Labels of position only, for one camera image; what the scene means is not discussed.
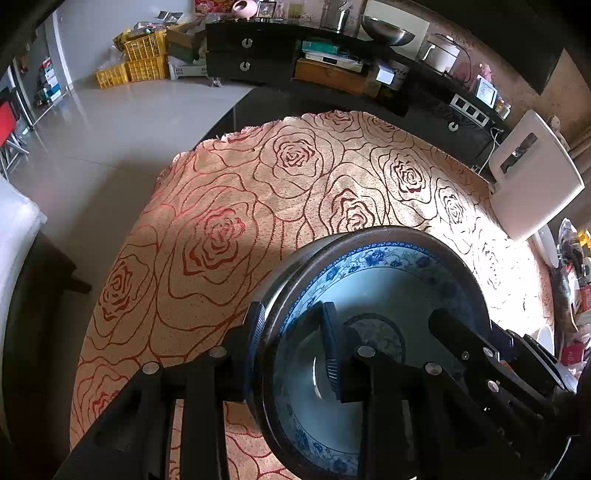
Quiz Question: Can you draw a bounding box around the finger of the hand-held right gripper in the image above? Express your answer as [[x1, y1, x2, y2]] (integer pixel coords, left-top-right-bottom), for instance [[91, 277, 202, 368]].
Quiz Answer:
[[489, 320, 570, 398], [428, 308, 502, 370]]

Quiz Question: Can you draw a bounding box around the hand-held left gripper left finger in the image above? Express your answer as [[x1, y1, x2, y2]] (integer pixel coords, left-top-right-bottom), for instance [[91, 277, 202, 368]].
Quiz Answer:
[[53, 302, 269, 480]]

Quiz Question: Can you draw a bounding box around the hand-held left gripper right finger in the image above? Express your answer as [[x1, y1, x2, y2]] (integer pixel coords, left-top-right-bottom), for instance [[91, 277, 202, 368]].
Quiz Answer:
[[321, 302, 522, 480]]

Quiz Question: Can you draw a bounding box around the blue floral patterned bowl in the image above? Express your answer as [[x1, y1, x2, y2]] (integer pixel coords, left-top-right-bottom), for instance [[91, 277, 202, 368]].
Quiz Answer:
[[247, 226, 492, 480]]

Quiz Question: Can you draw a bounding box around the blue patterned ceramic bowl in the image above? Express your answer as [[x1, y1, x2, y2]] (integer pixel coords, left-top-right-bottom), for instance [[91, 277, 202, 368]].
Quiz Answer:
[[270, 244, 490, 478]]

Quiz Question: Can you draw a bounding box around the small white plate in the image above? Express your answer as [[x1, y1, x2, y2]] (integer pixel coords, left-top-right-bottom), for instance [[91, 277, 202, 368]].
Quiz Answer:
[[536, 323, 557, 358]]

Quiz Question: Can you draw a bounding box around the white oval plate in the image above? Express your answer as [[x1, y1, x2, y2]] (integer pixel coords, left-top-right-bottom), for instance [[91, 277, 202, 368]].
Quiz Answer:
[[531, 224, 561, 268]]

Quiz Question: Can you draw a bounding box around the rose printed tablecloth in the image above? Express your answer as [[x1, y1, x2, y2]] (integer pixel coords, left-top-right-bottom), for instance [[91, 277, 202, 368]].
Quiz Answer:
[[69, 110, 555, 480]]

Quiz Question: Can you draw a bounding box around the white electric kettle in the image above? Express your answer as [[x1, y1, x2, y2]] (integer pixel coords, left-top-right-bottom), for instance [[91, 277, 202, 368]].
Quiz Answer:
[[488, 109, 586, 243]]

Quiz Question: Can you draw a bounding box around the white framed picture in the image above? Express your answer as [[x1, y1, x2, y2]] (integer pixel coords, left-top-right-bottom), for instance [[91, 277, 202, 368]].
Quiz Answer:
[[475, 76, 498, 107]]

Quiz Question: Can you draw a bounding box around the white cushion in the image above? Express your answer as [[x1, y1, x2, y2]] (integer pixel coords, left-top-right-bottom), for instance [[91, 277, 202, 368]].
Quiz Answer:
[[0, 178, 47, 319]]

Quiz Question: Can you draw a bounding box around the black television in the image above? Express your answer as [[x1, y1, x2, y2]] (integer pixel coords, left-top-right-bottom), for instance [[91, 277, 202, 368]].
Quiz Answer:
[[526, 28, 570, 95]]

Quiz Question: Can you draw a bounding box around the wooden box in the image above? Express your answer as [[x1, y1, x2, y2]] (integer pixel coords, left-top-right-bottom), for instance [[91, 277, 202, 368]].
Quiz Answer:
[[294, 58, 379, 95]]

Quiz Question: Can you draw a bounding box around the white rice cooker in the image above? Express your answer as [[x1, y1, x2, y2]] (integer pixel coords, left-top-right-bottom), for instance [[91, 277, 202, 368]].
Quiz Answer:
[[418, 34, 462, 75]]

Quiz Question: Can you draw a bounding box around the white plastic basket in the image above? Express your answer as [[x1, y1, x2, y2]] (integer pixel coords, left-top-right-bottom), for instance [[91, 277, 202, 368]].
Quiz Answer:
[[168, 62, 207, 80]]

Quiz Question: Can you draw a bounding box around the black low cabinet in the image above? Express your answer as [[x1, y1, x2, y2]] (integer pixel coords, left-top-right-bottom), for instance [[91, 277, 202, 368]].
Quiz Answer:
[[205, 22, 513, 171]]

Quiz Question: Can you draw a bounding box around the yellow plastic crate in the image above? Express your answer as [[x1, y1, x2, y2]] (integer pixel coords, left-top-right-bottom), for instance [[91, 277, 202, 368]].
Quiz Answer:
[[95, 62, 130, 89], [126, 54, 169, 83], [124, 30, 167, 62]]

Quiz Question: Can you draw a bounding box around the stack of books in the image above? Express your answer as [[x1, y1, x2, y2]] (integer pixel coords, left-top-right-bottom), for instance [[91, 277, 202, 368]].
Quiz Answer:
[[300, 39, 365, 72]]

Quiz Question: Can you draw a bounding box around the steel bowl on stand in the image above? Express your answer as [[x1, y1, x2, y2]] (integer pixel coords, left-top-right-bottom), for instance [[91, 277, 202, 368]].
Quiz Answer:
[[361, 15, 416, 47]]

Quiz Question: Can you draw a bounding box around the cardboard box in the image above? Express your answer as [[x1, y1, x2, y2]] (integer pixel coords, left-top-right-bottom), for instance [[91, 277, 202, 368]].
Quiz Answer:
[[165, 21, 206, 63]]

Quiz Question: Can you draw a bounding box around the red folding chair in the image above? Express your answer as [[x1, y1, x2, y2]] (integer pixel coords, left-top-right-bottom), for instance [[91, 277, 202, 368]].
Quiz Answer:
[[0, 88, 28, 176]]

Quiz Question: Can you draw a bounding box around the steel jug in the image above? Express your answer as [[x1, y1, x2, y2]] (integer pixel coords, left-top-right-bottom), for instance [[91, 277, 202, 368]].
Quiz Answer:
[[323, 0, 352, 33]]

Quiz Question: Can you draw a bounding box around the shelf of boxes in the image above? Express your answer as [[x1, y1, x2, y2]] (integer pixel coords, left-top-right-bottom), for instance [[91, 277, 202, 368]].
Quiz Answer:
[[34, 55, 63, 104]]

